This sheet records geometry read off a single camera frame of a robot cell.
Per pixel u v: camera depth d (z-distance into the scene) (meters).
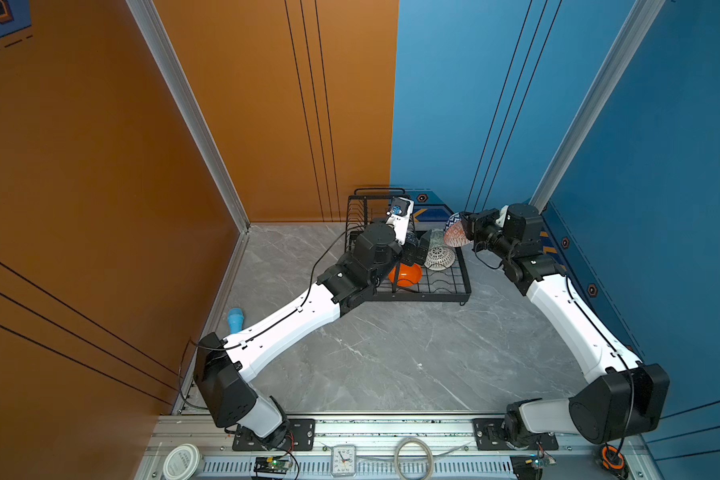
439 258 1.05
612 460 0.67
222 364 0.41
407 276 1.00
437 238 0.86
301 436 0.73
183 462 0.65
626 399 0.39
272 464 0.71
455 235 0.83
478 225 0.67
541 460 0.70
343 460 0.69
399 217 0.57
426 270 1.03
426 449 0.71
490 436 0.72
